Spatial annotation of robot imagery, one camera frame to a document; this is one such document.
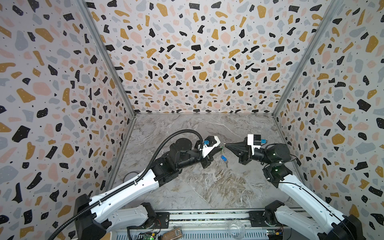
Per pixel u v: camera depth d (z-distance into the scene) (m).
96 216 0.38
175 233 0.67
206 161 0.55
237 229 0.72
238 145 0.58
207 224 0.73
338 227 0.40
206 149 0.52
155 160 0.44
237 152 0.60
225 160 0.96
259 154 0.57
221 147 0.61
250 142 0.52
